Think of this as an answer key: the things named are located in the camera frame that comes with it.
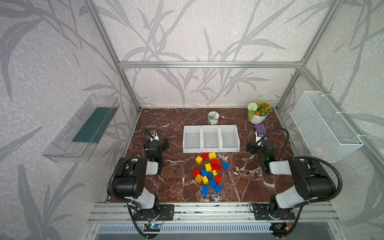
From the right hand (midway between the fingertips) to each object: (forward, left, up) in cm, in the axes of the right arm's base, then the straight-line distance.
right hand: (255, 138), depth 95 cm
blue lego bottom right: (-29, +26, -5) cm, 39 cm away
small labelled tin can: (+17, +26, +2) cm, 31 cm away
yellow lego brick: (-13, +36, -3) cm, 39 cm away
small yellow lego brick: (-25, +33, -2) cm, 41 cm away
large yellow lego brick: (-24, +36, -3) cm, 44 cm away
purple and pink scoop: (+13, -9, -6) cm, 17 cm away
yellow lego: (-10, +28, -4) cm, 30 cm away
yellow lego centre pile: (-17, +31, -3) cm, 36 cm away
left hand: (0, +63, +3) cm, 63 cm away
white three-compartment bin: (+4, +28, -5) cm, 29 cm away
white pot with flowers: (+18, -5, +6) cm, 19 cm away
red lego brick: (-16, +26, -5) cm, 31 cm away
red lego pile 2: (-23, +25, -5) cm, 35 cm away
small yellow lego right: (-20, +27, -5) cm, 34 cm away
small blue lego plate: (-22, +30, -4) cm, 37 cm away
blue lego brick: (-15, +20, -6) cm, 26 cm away
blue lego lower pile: (-26, +29, -5) cm, 39 cm away
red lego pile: (-20, +38, -4) cm, 43 cm away
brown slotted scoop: (+14, +71, -5) cm, 73 cm away
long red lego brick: (-10, +33, -3) cm, 34 cm away
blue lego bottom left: (-29, +33, -5) cm, 45 cm away
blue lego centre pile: (-20, +33, -3) cm, 39 cm away
